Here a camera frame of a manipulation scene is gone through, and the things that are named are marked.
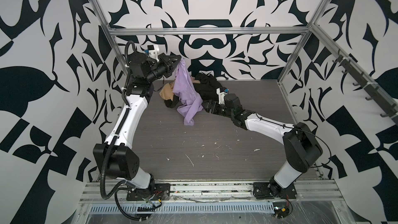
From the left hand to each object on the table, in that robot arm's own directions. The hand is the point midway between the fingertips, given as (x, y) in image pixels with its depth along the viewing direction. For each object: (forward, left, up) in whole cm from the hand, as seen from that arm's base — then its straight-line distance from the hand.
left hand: (182, 51), depth 66 cm
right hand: (-6, -11, -29) cm, 32 cm away
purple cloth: (-3, +1, -20) cm, 20 cm away
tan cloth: (+14, +15, -41) cm, 46 cm away
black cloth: (+13, -13, -39) cm, 43 cm away
